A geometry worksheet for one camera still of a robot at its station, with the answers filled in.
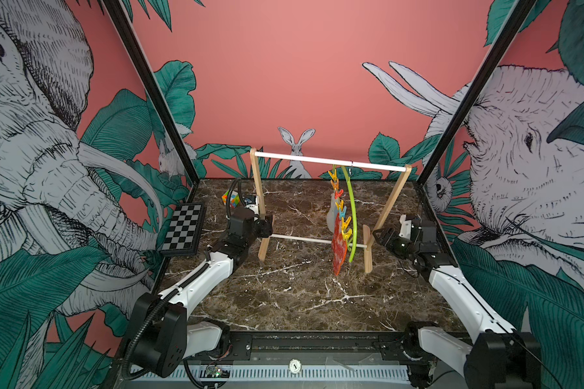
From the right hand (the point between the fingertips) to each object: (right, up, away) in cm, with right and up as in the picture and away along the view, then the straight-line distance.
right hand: (377, 231), depth 84 cm
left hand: (-40, +7, +1) cm, 40 cm away
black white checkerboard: (-75, -1, +14) cm, 77 cm away
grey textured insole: (-15, +6, +9) cm, 19 cm away
